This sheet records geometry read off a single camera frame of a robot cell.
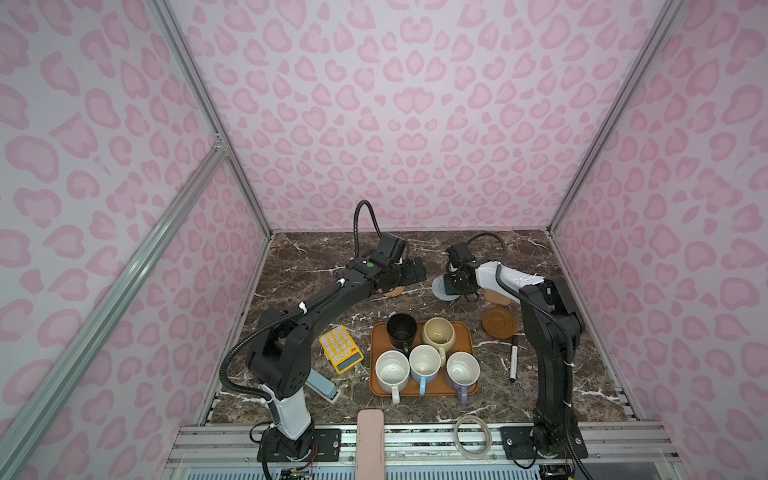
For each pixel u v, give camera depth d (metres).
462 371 0.84
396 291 1.01
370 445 0.71
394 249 0.67
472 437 0.75
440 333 0.90
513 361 0.86
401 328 0.86
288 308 0.49
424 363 0.85
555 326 0.53
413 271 0.77
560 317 0.56
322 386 0.78
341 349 0.88
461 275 0.78
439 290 1.02
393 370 0.84
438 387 0.79
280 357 0.46
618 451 0.72
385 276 0.66
